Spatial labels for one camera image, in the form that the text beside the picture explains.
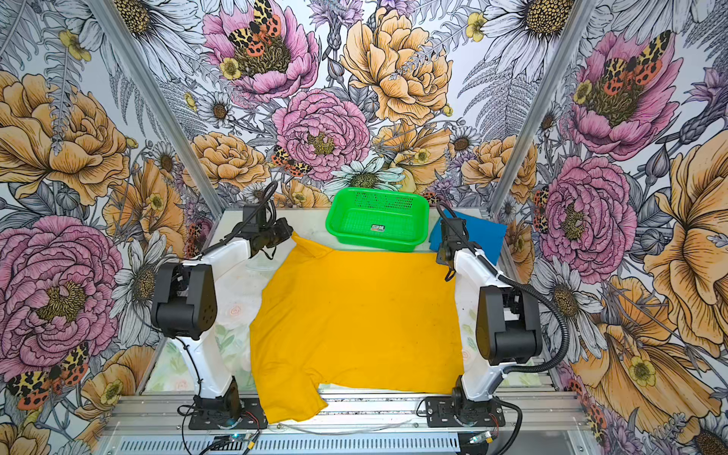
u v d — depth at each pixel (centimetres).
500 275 52
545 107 90
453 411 73
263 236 78
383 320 90
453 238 75
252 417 73
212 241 115
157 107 89
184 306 52
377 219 119
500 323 48
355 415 76
